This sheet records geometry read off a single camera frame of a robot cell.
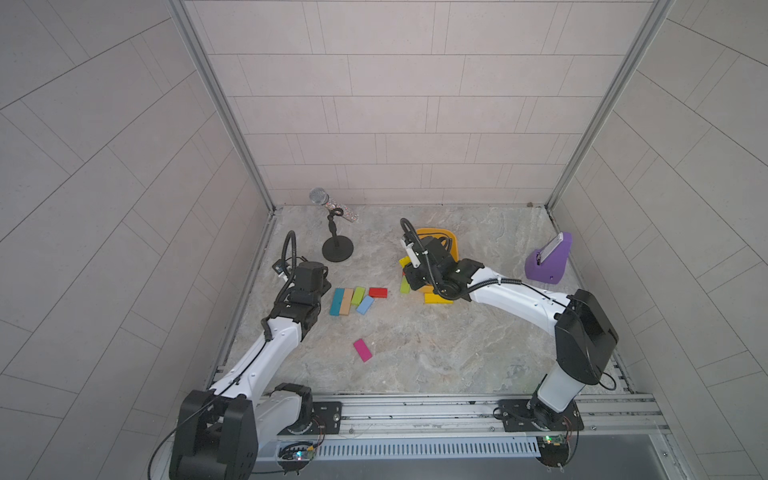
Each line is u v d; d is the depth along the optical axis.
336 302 0.90
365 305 0.89
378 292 0.93
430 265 0.62
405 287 0.75
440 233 0.72
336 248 1.03
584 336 0.47
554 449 0.70
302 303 0.62
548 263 0.90
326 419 0.71
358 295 0.91
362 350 0.82
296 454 0.65
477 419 0.72
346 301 0.89
